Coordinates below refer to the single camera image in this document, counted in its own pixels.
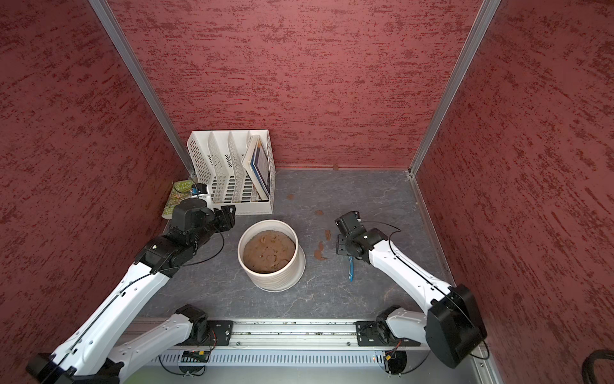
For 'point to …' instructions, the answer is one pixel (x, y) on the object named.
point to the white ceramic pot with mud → (271, 255)
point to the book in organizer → (256, 163)
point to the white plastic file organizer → (237, 166)
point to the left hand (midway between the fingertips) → (226, 213)
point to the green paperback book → (181, 190)
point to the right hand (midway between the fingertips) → (347, 249)
